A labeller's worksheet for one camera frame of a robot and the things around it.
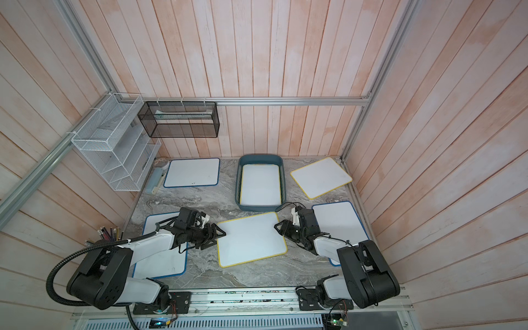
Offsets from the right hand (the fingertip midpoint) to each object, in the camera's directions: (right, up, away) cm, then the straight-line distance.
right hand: (277, 227), depth 91 cm
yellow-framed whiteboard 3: (+26, +22, +20) cm, 40 cm away
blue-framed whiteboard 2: (-46, -13, -8) cm, 48 cm away
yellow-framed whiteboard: (-7, +19, +16) cm, 26 cm away
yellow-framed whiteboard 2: (-13, -5, -1) cm, 14 cm away
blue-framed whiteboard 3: (+30, +2, +4) cm, 30 cm away
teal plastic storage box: (-8, +33, +20) cm, 39 cm away
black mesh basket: (-49, +53, +14) cm, 74 cm away
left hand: (-24, -4, -5) cm, 25 cm away
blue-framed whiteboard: (-46, +25, +23) cm, 58 cm away
